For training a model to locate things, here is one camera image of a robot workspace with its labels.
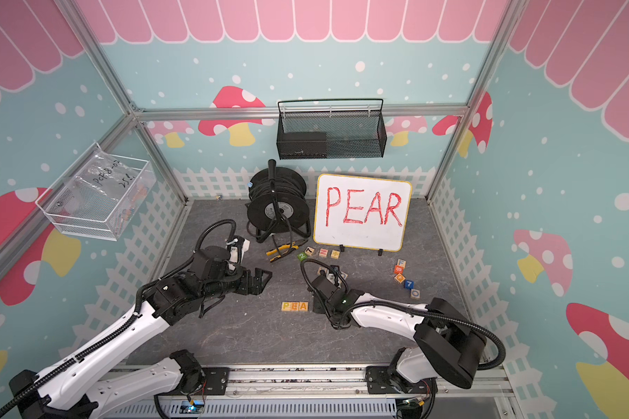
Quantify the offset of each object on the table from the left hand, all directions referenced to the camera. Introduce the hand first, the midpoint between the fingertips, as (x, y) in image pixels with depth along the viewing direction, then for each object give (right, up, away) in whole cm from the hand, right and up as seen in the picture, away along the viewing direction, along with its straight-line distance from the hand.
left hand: (258, 277), depth 74 cm
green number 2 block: (+10, +3, +26) cm, 28 cm away
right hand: (+18, -10, +13) cm, 24 cm away
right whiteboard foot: (+41, +5, +27) cm, 49 cm away
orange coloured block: (+46, -4, +20) cm, 51 cm away
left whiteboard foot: (+26, +6, +28) cm, 39 cm away
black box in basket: (+12, +43, +17) cm, 48 cm away
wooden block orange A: (+12, -12, +13) cm, 22 cm away
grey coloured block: (+51, -9, +16) cm, 54 cm away
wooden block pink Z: (+19, +4, +28) cm, 34 cm away
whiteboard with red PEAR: (+33, +20, +23) cm, 44 cm away
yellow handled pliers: (+4, +5, +28) cm, 29 cm away
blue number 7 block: (+49, -6, +19) cm, 53 cm away
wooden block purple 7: (+13, +5, +28) cm, 32 cm away
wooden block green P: (+6, -13, +13) cm, 19 cm away
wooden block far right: (+48, +1, +25) cm, 54 cm away
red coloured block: (+47, -2, +23) cm, 52 cm away
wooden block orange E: (+9, -12, +14) cm, 20 cm away
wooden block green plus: (+23, +4, +26) cm, 35 cm away
